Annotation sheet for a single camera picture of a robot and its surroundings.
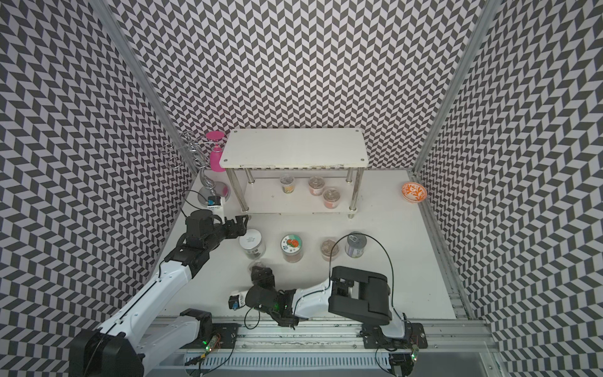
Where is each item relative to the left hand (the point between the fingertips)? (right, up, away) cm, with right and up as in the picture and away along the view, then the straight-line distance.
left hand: (237, 219), depth 83 cm
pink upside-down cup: (-16, +27, +20) cm, 38 cm away
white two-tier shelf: (+5, +24, -4) cm, 25 cm away
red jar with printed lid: (+19, -10, +2) cm, 22 cm away
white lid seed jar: (+5, -9, +1) cm, 10 cm away
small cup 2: (+35, +7, +11) cm, 37 cm away
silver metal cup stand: (-21, +25, +6) cm, 33 cm away
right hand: (+8, -20, 0) cm, 21 cm away
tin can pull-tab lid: (+43, -10, +4) cm, 45 cm away
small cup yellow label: (+17, +13, +17) cm, 27 cm away
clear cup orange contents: (+32, -11, +4) cm, 34 cm away
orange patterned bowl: (+74, +9, +24) cm, 79 cm away
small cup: (+29, +13, +15) cm, 35 cm away
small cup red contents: (+7, -16, 0) cm, 17 cm away
